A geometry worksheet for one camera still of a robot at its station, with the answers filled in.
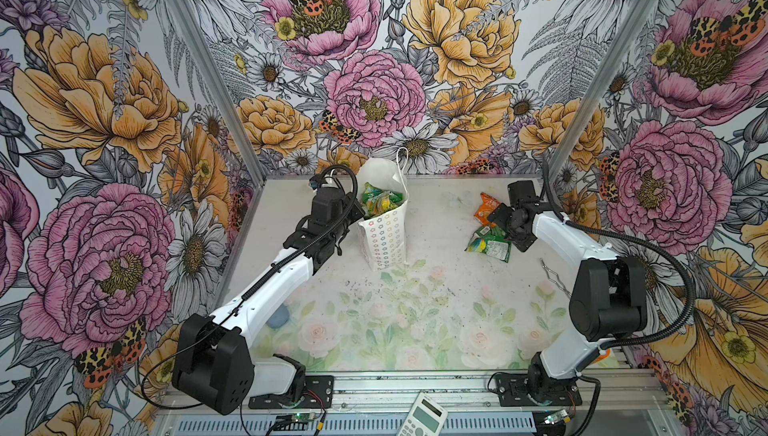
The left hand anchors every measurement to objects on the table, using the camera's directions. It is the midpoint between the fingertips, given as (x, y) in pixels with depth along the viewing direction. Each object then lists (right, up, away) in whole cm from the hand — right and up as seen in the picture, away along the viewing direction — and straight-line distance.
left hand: (359, 206), depth 82 cm
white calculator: (+17, -49, -12) cm, 53 cm away
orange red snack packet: (+42, 0, +23) cm, 47 cm away
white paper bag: (+7, -8, -1) cm, 10 cm away
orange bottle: (+45, -25, -31) cm, 60 cm away
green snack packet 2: (+40, -11, +14) cm, 44 cm away
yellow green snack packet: (+3, +2, +9) cm, 10 cm away
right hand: (+42, -9, +10) cm, 44 cm away
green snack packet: (+10, +2, +9) cm, 14 cm away
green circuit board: (-15, -52, -10) cm, 55 cm away
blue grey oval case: (-22, -31, +1) cm, 38 cm away
